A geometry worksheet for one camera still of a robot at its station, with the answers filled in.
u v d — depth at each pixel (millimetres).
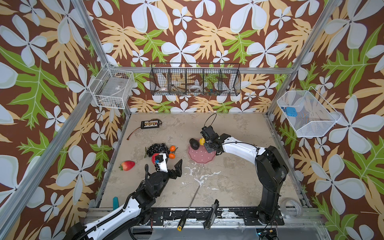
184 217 733
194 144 956
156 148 958
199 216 750
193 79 963
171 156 934
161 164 681
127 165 882
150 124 1113
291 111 862
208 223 706
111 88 862
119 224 510
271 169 490
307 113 836
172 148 975
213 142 687
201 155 958
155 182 585
